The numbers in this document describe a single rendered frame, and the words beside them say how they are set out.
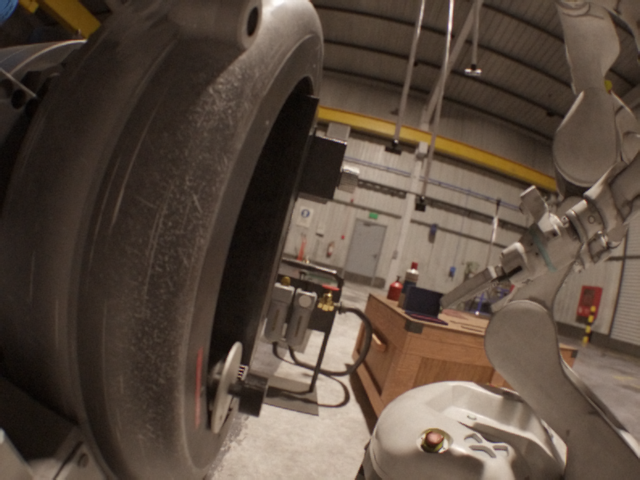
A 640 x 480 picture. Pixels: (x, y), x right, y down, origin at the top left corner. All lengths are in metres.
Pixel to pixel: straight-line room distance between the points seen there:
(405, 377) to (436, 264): 10.52
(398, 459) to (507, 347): 0.29
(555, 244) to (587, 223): 0.06
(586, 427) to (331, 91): 12.72
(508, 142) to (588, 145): 13.20
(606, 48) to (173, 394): 1.05
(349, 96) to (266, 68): 12.60
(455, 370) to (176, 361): 1.25
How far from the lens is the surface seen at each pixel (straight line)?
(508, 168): 12.76
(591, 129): 0.77
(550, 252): 0.52
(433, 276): 11.69
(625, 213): 0.56
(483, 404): 0.95
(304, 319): 1.29
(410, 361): 1.25
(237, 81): 0.19
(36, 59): 0.53
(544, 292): 0.71
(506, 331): 0.67
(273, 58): 0.23
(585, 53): 0.96
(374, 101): 12.78
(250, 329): 0.44
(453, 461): 0.58
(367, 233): 11.17
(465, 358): 1.35
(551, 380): 0.67
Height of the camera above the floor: 0.62
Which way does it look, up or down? 2 degrees up
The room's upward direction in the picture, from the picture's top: 15 degrees clockwise
